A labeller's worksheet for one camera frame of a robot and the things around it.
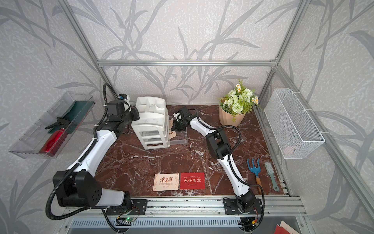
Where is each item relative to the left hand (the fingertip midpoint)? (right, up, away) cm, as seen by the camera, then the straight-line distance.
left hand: (138, 109), depth 83 cm
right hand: (+16, -12, +19) cm, 27 cm away
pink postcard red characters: (+16, -42, 0) cm, 45 cm away
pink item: (+17, -16, +16) cm, 28 cm away
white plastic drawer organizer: (+10, -10, -4) cm, 15 cm away
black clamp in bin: (-29, -7, -16) cm, 34 cm away
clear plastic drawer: (+20, -19, +18) cm, 33 cm away
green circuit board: (+1, -55, -12) cm, 56 cm away
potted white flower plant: (+56, +2, +2) cm, 56 cm away
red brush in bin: (-24, -15, -24) cm, 37 cm away
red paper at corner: (+73, -58, -15) cm, 94 cm away
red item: (+31, -41, 0) cm, 52 cm away
